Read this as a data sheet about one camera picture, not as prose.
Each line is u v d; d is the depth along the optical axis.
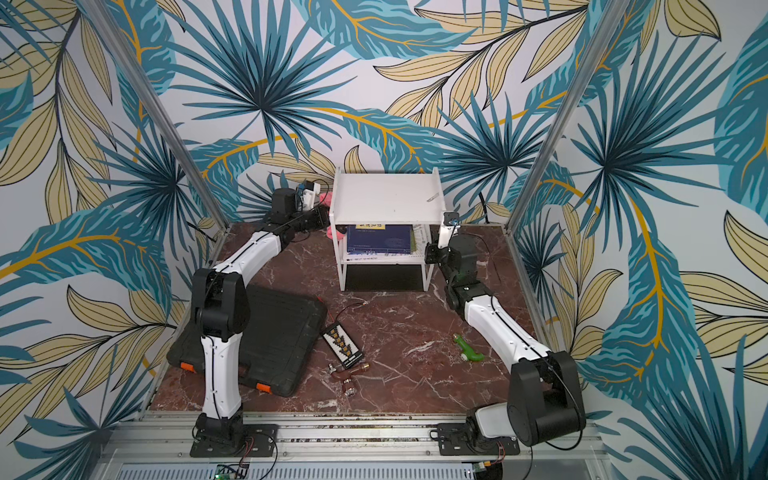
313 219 0.86
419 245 0.90
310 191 0.88
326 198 0.77
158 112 0.84
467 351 0.88
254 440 0.73
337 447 0.73
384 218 0.75
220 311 0.58
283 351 0.82
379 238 0.91
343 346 0.88
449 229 0.70
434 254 0.74
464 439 0.73
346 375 0.82
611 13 0.68
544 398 0.42
